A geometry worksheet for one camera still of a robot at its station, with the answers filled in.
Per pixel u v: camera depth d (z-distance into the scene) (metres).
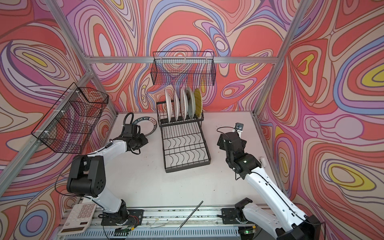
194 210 0.76
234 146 0.54
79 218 0.72
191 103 0.77
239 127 0.64
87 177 0.46
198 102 0.80
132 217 0.72
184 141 1.01
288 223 0.38
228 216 0.73
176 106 1.24
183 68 0.95
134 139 0.73
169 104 0.94
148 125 1.11
